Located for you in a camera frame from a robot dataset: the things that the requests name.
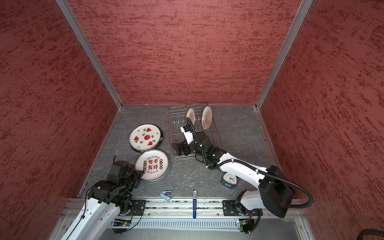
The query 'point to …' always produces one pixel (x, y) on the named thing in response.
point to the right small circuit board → (248, 225)
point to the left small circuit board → (120, 230)
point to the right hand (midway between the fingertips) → (178, 143)
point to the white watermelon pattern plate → (145, 137)
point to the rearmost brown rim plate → (206, 118)
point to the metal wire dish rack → (200, 115)
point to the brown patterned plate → (190, 113)
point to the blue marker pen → (194, 204)
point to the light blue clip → (166, 195)
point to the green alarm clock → (229, 180)
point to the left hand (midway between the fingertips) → (145, 177)
